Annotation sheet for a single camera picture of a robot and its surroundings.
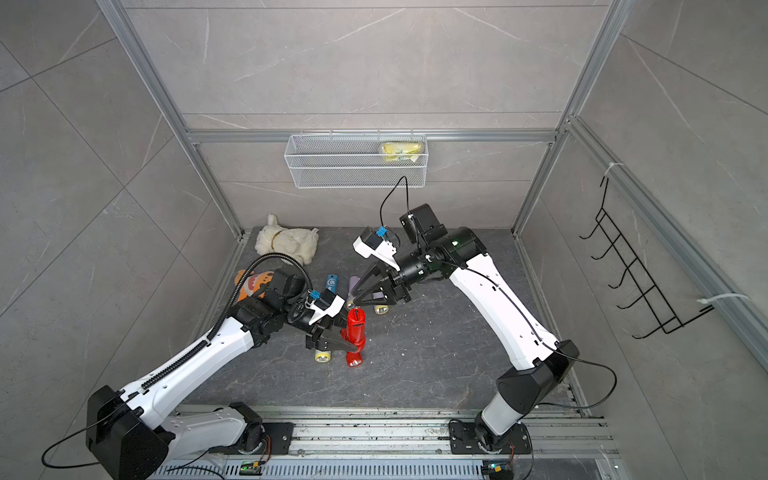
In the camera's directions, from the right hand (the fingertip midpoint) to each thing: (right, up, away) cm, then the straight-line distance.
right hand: (360, 298), depth 58 cm
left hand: (-1, -9, +6) cm, 10 cm away
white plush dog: (-26, +13, +46) cm, 55 cm away
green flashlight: (-14, -21, +28) cm, 38 cm away
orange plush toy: (-39, -1, +37) cm, 54 cm away
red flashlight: (-1, -8, +1) cm, 8 cm away
